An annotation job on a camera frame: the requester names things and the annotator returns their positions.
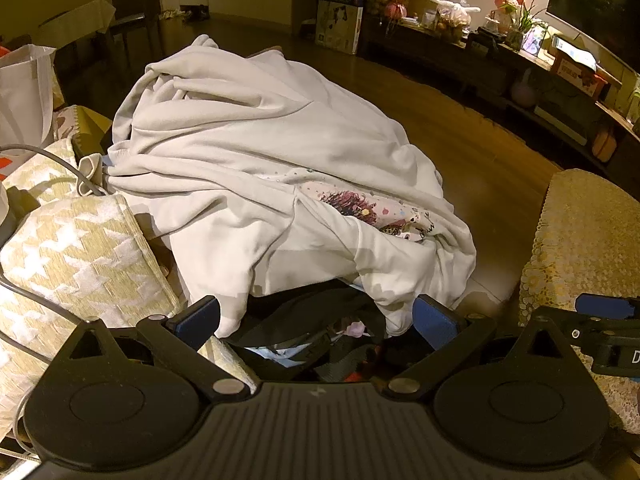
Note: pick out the small white cloth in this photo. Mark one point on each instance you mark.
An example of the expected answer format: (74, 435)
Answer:
(92, 172)

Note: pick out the small potted plant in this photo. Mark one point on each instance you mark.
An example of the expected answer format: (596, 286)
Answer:
(515, 37)

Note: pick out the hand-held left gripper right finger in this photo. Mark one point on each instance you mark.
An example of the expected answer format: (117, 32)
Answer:
(432, 320)

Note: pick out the gold lace tablecloth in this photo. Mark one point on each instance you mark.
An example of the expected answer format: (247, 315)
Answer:
(585, 240)

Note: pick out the pile of dark clothes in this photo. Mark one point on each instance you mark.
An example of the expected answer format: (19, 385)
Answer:
(300, 320)

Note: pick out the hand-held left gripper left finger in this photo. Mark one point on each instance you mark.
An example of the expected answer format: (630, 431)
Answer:
(194, 321)

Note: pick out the printed cardboard box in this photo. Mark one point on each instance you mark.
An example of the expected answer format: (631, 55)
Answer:
(337, 25)

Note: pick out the light grey garment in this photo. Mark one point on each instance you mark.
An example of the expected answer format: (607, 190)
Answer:
(240, 110)

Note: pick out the white shopping bag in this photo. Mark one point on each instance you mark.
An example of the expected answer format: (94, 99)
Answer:
(25, 95)

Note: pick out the dark TV cabinet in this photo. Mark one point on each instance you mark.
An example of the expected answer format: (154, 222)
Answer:
(450, 55)

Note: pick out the table with yellow cloth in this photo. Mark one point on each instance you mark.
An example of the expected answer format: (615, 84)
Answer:
(75, 20)

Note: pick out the small houndstooth sofa cushion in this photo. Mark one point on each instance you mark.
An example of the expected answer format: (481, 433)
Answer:
(45, 170)

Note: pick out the pink plush doll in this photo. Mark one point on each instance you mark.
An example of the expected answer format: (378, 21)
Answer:
(502, 0)

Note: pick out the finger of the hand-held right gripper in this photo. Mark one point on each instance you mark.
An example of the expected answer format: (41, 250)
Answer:
(610, 306)

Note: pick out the dark wooden chair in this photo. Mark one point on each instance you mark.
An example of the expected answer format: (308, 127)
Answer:
(135, 25)

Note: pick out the orange box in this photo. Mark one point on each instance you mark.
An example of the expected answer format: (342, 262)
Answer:
(575, 72)

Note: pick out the pink vase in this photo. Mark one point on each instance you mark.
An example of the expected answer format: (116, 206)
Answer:
(524, 94)

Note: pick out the large houndstooth sofa cushion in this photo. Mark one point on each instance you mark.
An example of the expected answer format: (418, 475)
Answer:
(75, 260)

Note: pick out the white book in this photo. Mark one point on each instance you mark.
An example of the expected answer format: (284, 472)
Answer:
(560, 125)

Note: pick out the orange pumpkin ornament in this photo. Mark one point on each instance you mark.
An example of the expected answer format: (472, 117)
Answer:
(605, 146)

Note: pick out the white plastic bag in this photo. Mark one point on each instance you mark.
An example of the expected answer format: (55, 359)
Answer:
(452, 20)

